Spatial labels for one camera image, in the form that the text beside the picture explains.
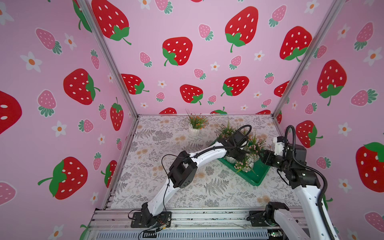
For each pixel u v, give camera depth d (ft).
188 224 2.40
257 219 2.43
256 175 2.89
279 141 2.18
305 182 1.61
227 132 3.05
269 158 2.13
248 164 2.73
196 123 3.23
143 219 2.10
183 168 1.92
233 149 2.18
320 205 1.42
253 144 2.75
